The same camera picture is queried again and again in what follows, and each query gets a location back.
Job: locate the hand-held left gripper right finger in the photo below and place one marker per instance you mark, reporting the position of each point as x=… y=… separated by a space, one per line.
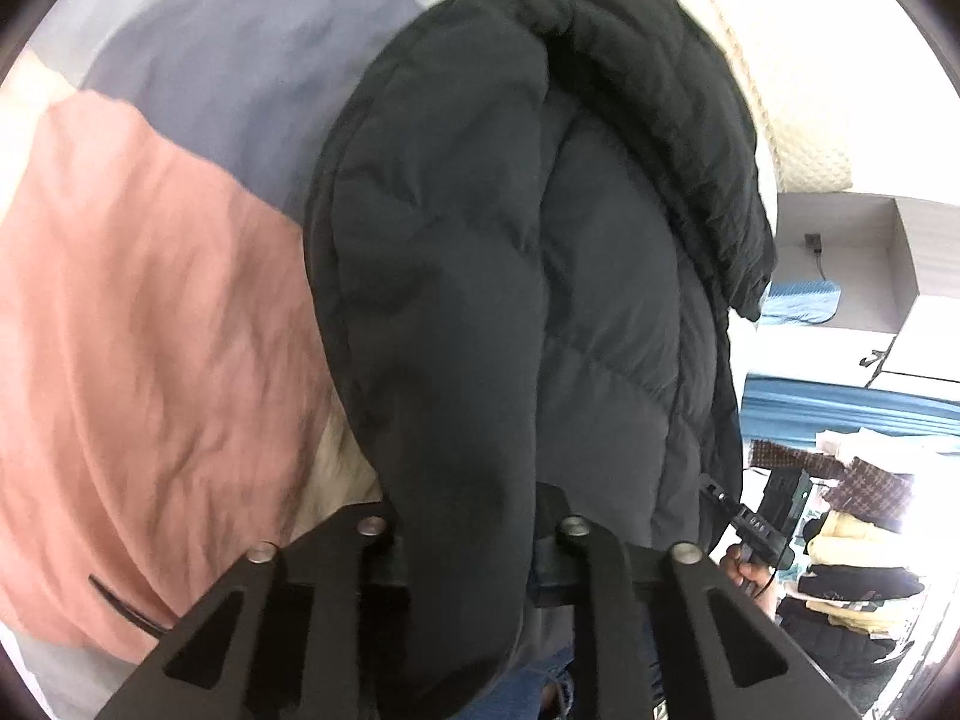
x=600 y=615

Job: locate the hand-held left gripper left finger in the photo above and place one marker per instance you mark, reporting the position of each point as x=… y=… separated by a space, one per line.
x=337 y=615

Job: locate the black puffer jacket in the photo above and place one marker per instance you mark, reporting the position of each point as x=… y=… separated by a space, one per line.
x=525 y=277

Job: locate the stack of folded clothes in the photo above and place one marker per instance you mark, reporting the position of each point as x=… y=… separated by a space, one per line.
x=855 y=547

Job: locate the person's right hand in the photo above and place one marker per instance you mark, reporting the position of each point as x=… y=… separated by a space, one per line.
x=746 y=574

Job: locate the blue curtain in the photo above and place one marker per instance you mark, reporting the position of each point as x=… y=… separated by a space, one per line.
x=847 y=409

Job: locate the blue cloth on chair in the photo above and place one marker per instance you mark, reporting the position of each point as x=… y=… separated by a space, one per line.
x=799 y=298

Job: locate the grey and white wardrobe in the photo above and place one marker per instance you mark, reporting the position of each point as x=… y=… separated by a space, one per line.
x=885 y=270

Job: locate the patchwork checked quilt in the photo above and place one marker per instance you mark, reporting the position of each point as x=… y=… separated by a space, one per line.
x=165 y=315

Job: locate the cream quilted headboard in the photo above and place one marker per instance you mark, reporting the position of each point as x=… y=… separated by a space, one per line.
x=780 y=67

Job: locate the black wall plug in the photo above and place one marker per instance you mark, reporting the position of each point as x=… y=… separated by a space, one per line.
x=814 y=244

